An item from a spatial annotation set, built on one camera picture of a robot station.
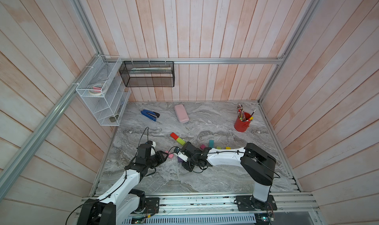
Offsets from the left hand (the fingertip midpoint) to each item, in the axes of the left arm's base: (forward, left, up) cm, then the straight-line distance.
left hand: (167, 157), depth 86 cm
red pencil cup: (+22, -48, +2) cm, 53 cm away
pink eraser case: (+36, -8, -2) cm, 37 cm away
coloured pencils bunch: (+24, -47, +11) cm, 54 cm away
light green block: (+9, -33, -5) cm, 34 cm away
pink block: (+2, -1, -2) cm, 3 cm away
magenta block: (+9, -22, -4) cm, 24 cm away
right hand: (-1, -10, -5) cm, 12 cm away
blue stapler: (+35, +15, -3) cm, 38 cm away
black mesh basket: (+53, +16, +22) cm, 59 cm away
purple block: (-4, -8, +4) cm, 10 cm away
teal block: (+12, -28, -5) cm, 31 cm away
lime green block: (+12, -7, -3) cm, 15 cm away
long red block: (+18, -3, -5) cm, 18 cm away
